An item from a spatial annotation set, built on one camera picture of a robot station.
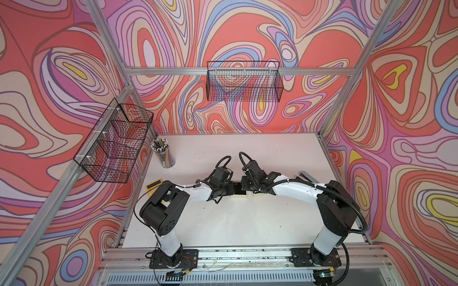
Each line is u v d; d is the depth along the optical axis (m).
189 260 0.73
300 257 0.74
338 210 0.46
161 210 0.48
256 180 0.68
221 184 0.75
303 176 0.96
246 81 0.96
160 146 0.92
